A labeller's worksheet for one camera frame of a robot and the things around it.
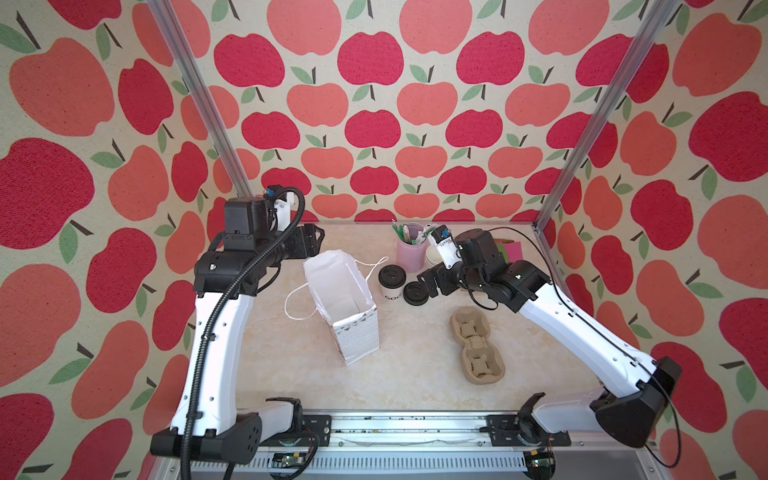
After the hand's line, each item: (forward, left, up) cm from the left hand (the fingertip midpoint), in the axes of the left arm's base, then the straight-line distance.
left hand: (316, 233), depth 66 cm
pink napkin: (+22, -63, -33) cm, 75 cm away
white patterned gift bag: (+6, -3, -39) cm, 40 cm away
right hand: (-1, -30, -11) cm, 32 cm away
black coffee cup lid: (+8, -18, -28) cm, 34 cm away
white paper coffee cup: (+5, -18, -35) cm, 39 cm away
